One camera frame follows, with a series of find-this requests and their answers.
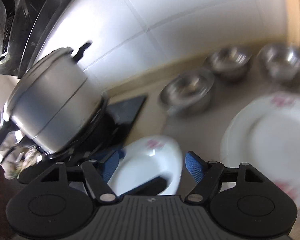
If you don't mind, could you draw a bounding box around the steel bowl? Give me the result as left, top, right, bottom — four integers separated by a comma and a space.
256, 43, 300, 88
158, 68, 215, 116
203, 46, 253, 83

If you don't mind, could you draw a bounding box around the black glass gas stove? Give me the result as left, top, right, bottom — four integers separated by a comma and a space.
42, 94, 148, 166

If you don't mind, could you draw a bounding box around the large aluminium steamer pot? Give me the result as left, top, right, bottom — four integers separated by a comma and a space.
0, 42, 108, 154

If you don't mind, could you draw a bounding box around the black range hood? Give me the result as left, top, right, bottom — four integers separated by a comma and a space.
0, 0, 72, 78

